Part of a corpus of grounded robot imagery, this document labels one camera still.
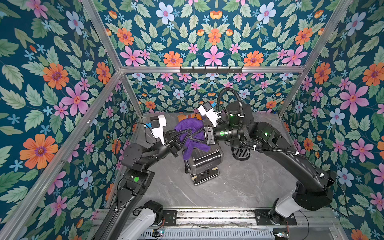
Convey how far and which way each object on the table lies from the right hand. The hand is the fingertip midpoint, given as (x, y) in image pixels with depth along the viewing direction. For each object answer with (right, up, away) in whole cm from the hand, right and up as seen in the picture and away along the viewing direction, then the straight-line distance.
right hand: (194, 131), depth 53 cm
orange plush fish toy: (-12, +9, +61) cm, 63 cm away
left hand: (-1, -1, -2) cm, 2 cm away
